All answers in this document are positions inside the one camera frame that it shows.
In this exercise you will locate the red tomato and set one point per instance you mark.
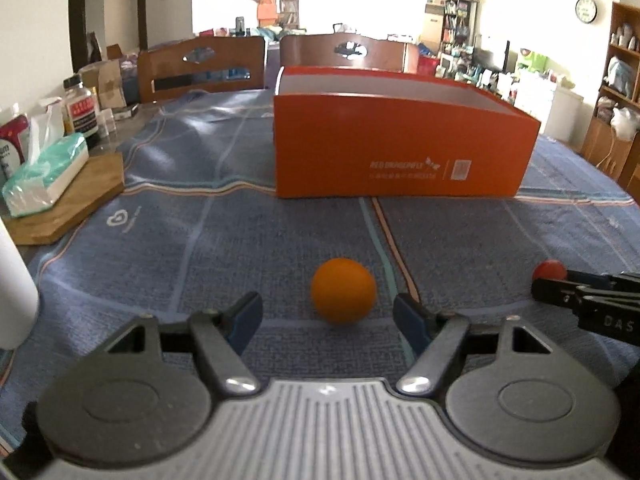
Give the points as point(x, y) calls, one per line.
point(549, 269)

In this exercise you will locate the brown cardboard box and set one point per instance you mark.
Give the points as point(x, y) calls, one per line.
point(105, 82)

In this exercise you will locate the blue plaid tablecloth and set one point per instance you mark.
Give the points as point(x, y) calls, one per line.
point(200, 240)

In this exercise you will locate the white mug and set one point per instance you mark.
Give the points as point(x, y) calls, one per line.
point(15, 290)

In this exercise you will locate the wooden chair with cutout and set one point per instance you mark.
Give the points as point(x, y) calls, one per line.
point(320, 52)
point(200, 67)

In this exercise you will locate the orange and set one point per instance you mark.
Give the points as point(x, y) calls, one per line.
point(343, 291)

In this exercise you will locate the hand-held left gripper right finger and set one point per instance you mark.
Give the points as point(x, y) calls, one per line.
point(407, 317)

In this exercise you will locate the red basket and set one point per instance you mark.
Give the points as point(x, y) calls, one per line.
point(428, 66)

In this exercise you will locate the wooden board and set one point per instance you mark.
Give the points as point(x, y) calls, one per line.
point(85, 190)

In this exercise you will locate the small white bottle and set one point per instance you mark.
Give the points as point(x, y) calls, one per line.
point(106, 122)

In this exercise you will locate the dark bottle with red label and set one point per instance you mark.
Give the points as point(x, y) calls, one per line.
point(80, 115)

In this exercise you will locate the wall clock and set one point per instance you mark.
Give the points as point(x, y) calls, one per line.
point(586, 9)

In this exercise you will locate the teal white tissue pack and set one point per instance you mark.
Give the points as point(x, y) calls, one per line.
point(47, 175)

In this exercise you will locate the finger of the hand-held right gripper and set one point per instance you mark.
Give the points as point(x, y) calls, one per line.
point(555, 292)
point(610, 278)

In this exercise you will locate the red white bottle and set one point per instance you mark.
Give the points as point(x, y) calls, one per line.
point(12, 140)

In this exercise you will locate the dark door frame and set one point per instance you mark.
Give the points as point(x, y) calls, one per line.
point(77, 15)

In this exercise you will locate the black television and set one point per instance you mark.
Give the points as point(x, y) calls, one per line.
point(490, 55)

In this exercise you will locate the white cabinet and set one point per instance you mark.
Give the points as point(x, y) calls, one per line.
point(550, 107)

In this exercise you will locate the stacked cardboard boxes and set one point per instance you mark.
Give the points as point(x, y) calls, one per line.
point(277, 2)

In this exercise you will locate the wooden shelf cabinet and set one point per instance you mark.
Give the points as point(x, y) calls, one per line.
point(607, 145)

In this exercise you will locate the dark bookshelf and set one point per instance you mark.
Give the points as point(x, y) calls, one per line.
point(457, 25)

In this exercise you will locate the orange cardboard box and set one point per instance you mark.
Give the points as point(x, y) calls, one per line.
point(375, 145)

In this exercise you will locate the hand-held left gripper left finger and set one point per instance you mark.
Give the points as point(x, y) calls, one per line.
point(247, 317)

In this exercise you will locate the green box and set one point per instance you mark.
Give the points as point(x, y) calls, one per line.
point(532, 60)

